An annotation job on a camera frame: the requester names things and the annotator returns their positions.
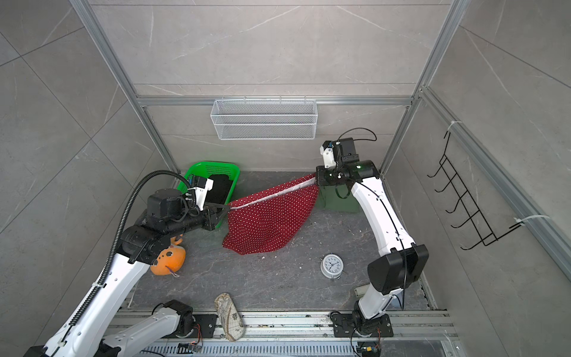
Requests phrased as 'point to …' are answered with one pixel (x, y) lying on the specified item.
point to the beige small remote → (360, 291)
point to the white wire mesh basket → (264, 120)
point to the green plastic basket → (208, 169)
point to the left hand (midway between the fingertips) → (229, 204)
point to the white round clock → (331, 266)
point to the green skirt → (338, 198)
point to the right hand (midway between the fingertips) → (321, 175)
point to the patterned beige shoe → (231, 320)
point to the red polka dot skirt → (267, 221)
